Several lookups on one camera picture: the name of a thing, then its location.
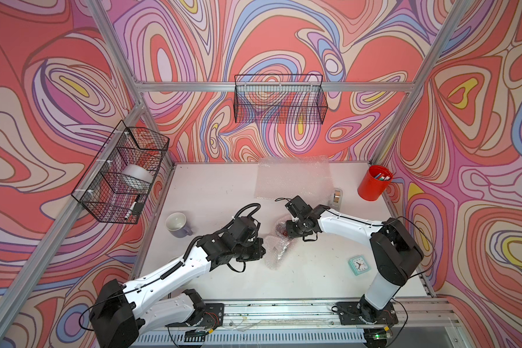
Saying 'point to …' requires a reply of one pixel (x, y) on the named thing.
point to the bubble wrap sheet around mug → (276, 244)
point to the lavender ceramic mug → (175, 224)
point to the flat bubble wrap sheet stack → (285, 177)
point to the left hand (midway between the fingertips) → (270, 253)
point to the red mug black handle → (280, 229)
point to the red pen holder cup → (375, 183)
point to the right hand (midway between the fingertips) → (292, 236)
